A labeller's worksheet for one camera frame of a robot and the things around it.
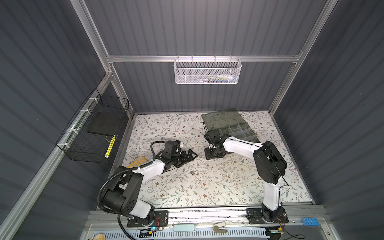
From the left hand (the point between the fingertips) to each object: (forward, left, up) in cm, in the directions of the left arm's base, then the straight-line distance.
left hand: (193, 157), depth 88 cm
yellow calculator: (+3, +35, -6) cm, 36 cm away
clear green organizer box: (+31, -31, -7) cm, 44 cm away
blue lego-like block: (-35, -55, -4) cm, 65 cm away
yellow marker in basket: (-3, +39, +21) cm, 44 cm away
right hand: (+3, -11, -5) cm, 13 cm away
